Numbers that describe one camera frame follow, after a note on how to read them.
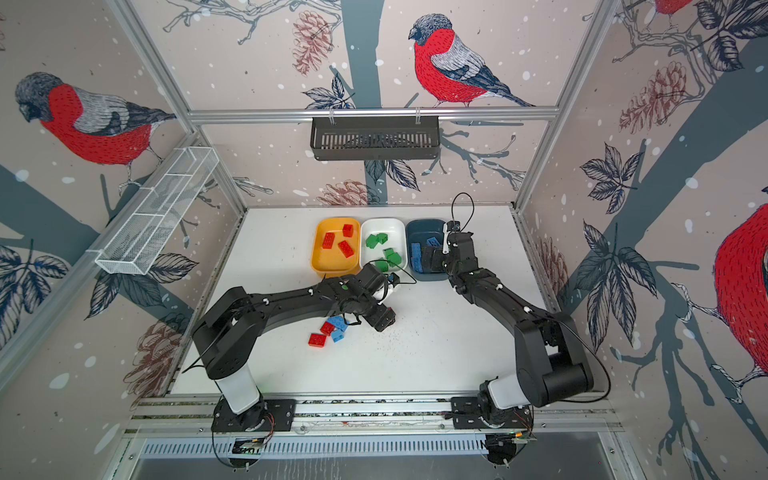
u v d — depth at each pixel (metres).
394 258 1.03
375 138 1.06
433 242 1.04
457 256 0.68
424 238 1.04
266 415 0.73
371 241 1.07
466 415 0.73
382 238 1.07
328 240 1.11
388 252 1.06
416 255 1.04
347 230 1.10
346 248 1.07
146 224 0.75
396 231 1.09
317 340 0.86
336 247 1.08
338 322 0.88
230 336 0.46
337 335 0.86
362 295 0.69
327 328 0.88
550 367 0.43
